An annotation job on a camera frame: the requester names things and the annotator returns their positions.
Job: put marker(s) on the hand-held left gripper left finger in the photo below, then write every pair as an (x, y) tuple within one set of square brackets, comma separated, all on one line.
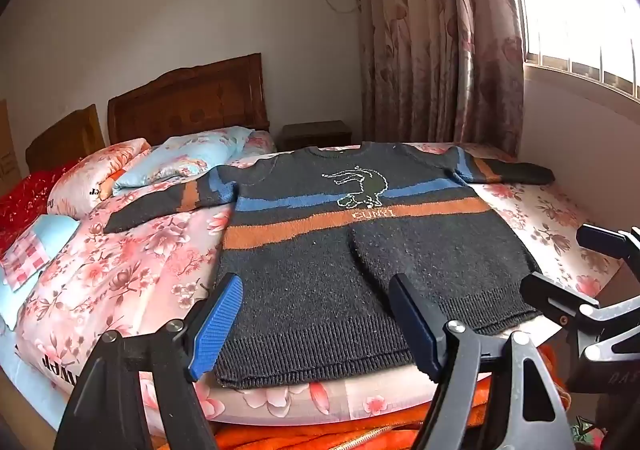
[(216, 325)]

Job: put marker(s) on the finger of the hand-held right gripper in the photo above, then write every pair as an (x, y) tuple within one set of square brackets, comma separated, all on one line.
[(607, 242), (555, 302)]

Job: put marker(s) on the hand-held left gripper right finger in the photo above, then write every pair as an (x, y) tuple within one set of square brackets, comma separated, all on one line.
[(412, 320)]

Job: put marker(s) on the dark striped knit sweater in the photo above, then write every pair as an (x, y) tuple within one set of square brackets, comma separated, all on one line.
[(310, 280)]

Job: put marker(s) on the pink floral bed quilt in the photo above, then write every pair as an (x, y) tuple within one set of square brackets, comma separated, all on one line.
[(125, 270)]

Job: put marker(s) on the orange fleece blanket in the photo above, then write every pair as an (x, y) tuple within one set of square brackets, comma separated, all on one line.
[(300, 435)]

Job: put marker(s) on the light blue floral pillow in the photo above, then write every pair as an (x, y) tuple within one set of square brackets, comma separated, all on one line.
[(175, 159)]

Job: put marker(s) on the light blue checkered pillow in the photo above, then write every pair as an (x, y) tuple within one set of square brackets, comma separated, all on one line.
[(30, 255)]

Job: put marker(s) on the pink floral pillow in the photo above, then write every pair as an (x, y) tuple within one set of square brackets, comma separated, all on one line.
[(85, 174)]

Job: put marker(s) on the dark wooden nightstand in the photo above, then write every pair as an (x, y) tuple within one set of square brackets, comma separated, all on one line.
[(315, 135)]

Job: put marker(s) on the large carved wooden headboard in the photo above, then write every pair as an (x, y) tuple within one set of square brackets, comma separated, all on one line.
[(190, 102)]

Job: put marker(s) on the red patterned cloth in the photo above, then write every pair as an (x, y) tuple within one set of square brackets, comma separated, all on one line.
[(25, 205)]

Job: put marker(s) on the small wooden headboard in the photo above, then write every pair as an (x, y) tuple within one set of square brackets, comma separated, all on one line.
[(65, 139)]

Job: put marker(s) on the bright barred window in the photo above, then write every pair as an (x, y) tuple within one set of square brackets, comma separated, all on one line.
[(580, 4)]

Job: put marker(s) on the pink floral curtain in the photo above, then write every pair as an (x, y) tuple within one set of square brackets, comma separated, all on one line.
[(430, 39)]

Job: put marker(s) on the brown cardboard box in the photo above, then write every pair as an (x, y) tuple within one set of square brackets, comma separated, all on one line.
[(7, 149)]

